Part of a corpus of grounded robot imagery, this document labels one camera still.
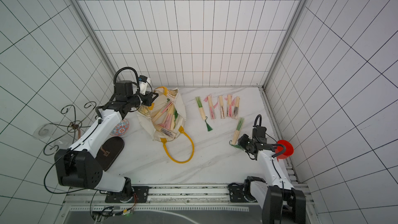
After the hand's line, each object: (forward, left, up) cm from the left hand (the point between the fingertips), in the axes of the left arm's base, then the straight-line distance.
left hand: (156, 96), depth 82 cm
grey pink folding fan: (+16, -50, -25) cm, 58 cm away
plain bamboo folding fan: (+9, -39, -24) cm, 47 cm away
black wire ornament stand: (-23, +28, +7) cm, 37 cm away
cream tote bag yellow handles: (-1, -2, -21) cm, 21 cm away
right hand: (-14, -48, -20) cm, 54 cm away
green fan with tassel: (-8, -47, -24) cm, 53 cm away
